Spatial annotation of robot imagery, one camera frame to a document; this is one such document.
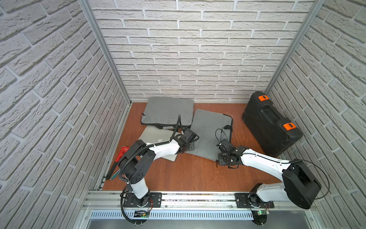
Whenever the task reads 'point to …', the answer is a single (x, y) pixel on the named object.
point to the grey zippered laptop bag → (164, 112)
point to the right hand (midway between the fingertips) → (223, 160)
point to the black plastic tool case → (272, 132)
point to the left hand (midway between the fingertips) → (193, 144)
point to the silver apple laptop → (153, 134)
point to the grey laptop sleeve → (212, 128)
